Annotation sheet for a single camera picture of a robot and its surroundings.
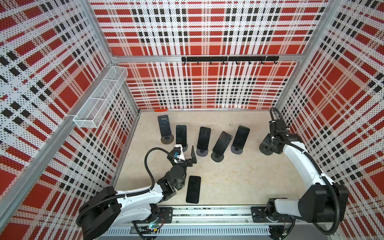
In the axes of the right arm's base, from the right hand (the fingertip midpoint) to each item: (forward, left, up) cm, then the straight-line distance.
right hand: (271, 144), depth 82 cm
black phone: (+8, +15, -4) cm, 17 cm away
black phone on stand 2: (+10, +52, -5) cm, 53 cm away
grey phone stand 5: (-2, +3, 0) cm, 4 cm away
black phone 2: (-19, +44, -18) cm, 51 cm away
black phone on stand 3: (+9, +37, -6) cm, 39 cm away
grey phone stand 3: (+4, +39, -16) cm, 42 cm away
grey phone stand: (+14, +63, -16) cm, 67 cm away
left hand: (-4, +48, +3) cm, 48 cm away
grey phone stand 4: (0, +30, -16) cm, 34 cm away
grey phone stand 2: (+4, +50, -10) cm, 51 cm away
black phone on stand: (+18, +63, -2) cm, 66 cm away
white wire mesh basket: (+20, +106, +7) cm, 109 cm away
